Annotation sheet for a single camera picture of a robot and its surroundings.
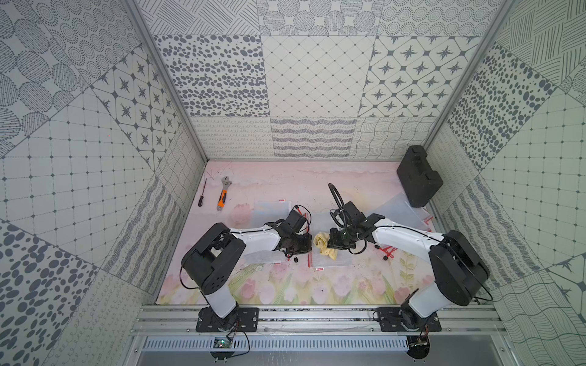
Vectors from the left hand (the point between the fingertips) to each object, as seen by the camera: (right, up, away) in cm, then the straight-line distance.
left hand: (320, 252), depth 86 cm
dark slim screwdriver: (-54, +20, +18) cm, 60 cm away
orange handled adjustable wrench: (-45, +27, +25) cm, 58 cm away
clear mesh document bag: (+10, -2, 0) cm, 10 cm away
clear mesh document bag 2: (+38, +15, +18) cm, 44 cm away
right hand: (+4, +2, 0) cm, 4 cm away
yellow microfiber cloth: (0, +6, -3) cm, 7 cm away
